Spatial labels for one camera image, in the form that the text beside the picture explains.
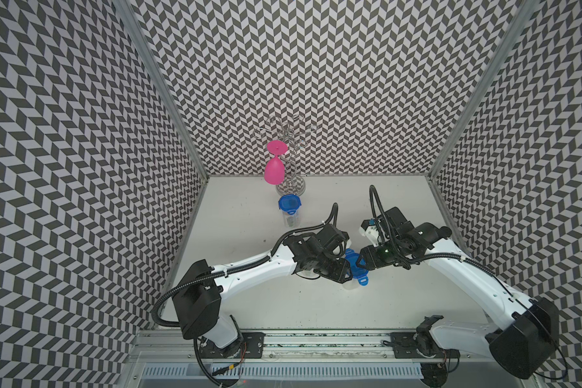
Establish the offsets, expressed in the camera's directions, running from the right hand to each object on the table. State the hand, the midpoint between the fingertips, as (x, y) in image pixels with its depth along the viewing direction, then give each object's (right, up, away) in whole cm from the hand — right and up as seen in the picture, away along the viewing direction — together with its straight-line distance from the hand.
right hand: (364, 267), depth 75 cm
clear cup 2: (-6, -2, -9) cm, 11 cm away
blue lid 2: (-3, -1, -4) cm, 5 cm away
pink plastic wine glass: (-30, +32, +13) cm, 46 cm away
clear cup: (-24, +13, +21) cm, 34 cm away
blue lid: (-25, +20, +19) cm, 37 cm away
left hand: (-6, -3, -2) cm, 7 cm away
